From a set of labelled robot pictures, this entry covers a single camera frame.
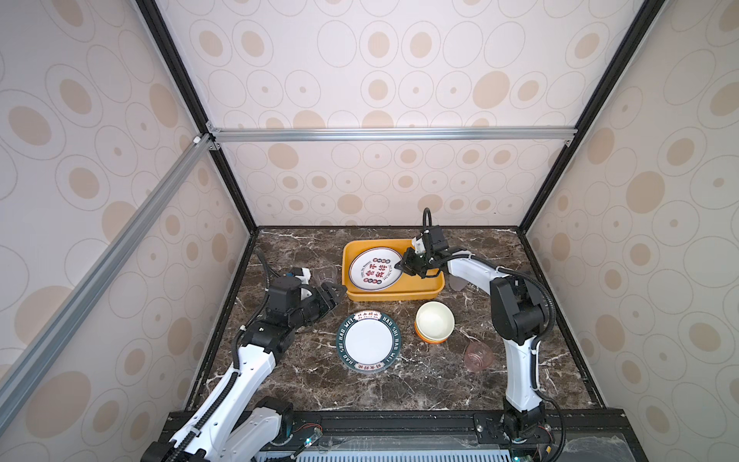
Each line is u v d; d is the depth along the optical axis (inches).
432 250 31.3
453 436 28.8
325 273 39.6
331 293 27.1
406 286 38.3
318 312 26.8
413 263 35.2
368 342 34.3
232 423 17.9
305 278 28.2
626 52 29.0
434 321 34.3
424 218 32.3
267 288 22.6
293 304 24.4
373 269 39.4
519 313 21.9
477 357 33.6
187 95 31.9
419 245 36.4
